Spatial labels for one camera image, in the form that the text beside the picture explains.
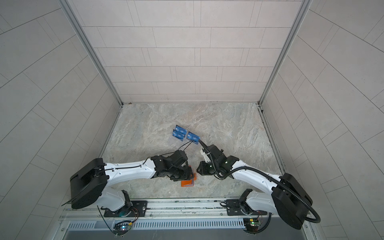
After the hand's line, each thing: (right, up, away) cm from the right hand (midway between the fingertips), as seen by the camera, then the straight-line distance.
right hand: (197, 173), depth 78 cm
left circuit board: (-33, -19, -13) cm, 41 cm away
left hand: (-1, -3, 0) cm, 3 cm away
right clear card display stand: (-2, +17, +9) cm, 20 cm away
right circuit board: (+25, -20, -10) cm, 33 cm away
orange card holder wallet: (-4, -6, +1) cm, 7 cm away
